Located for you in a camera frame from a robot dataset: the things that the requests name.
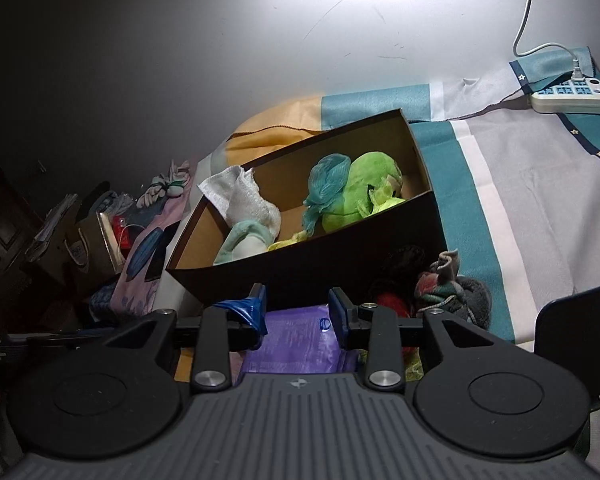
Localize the white power strip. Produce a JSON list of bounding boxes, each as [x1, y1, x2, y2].
[[530, 77, 600, 114]]

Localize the black smartphone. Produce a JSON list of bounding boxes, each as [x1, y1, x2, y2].
[[144, 227, 178, 282]]

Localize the pink printed pillow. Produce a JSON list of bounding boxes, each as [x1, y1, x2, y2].
[[87, 195, 191, 318]]

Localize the teal mesh bath sponge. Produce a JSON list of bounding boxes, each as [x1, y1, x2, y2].
[[302, 154, 353, 236]]

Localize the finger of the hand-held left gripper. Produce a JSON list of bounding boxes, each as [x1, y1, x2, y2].
[[27, 327, 116, 347]]

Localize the striped bedsheet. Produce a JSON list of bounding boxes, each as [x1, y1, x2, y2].
[[175, 45, 600, 361]]

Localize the multicoloured fuzzy sock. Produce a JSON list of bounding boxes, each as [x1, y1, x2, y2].
[[414, 249, 493, 333]]

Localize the white towel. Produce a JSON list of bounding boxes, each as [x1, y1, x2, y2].
[[198, 165, 282, 238]]

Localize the white power cable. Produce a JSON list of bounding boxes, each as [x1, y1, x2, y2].
[[512, 0, 581, 81]]

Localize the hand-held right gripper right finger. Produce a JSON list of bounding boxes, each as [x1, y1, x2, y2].
[[328, 286, 496, 391]]

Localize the pale green sock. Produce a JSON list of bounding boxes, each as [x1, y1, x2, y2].
[[212, 220, 273, 266]]

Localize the purple plastic packet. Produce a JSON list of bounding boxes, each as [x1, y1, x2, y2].
[[235, 305, 361, 376]]

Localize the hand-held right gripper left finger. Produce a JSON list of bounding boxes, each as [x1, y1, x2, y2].
[[102, 284, 268, 393]]

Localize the red packet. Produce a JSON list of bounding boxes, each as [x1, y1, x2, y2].
[[111, 215, 133, 251]]

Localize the stack of papers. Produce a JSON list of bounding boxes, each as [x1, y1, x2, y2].
[[25, 192, 81, 261]]

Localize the white gloves bundle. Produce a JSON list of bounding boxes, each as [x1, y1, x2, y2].
[[137, 160, 191, 208]]

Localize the green plush toy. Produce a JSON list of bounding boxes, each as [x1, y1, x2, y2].
[[322, 152, 406, 233]]

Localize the brown cardboard box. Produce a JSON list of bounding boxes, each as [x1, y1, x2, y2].
[[165, 108, 448, 311]]

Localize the gold paper bag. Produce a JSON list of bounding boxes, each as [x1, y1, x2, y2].
[[62, 211, 126, 276]]

